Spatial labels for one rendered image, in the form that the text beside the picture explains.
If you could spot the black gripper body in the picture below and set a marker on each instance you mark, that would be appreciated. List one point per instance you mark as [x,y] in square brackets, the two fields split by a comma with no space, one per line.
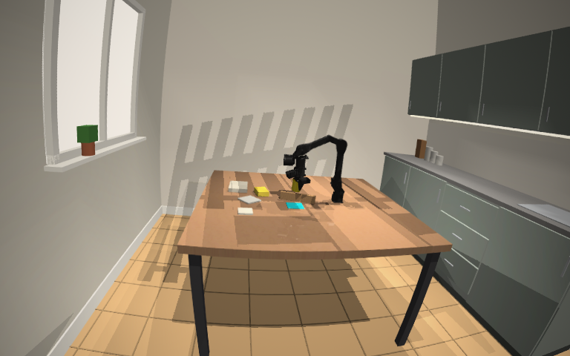
[301,175]

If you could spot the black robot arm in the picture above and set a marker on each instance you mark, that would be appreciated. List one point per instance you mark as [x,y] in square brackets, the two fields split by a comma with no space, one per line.
[336,181]

